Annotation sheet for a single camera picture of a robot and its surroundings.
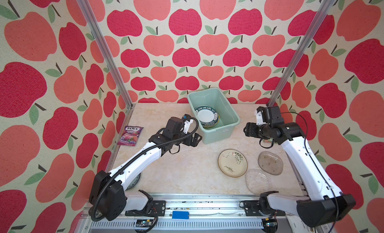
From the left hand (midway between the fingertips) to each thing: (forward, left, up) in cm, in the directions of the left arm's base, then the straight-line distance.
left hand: (197, 136), depth 79 cm
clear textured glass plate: (-17, -35, -21) cm, 44 cm away
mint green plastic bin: (+39, -17, -8) cm, 43 cm away
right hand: (+1, -29, +5) cm, 29 cm away
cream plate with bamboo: (-6, -22, -21) cm, 31 cm away
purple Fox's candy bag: (+12, +45, -17) cm, 49 cm away
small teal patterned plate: (-17, +35, -20) cm, 44 cm away
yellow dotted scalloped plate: (+22, -14, -18) cm, 32 cm away
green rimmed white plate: (+27, -9, -15) cm, 32 cm away
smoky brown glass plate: (-7, -46, -21) cm, 51 cm away
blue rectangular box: (-34, +9, -17) cm, 39 cm away
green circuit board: (-36, +27, -22) cm, 50 cm away
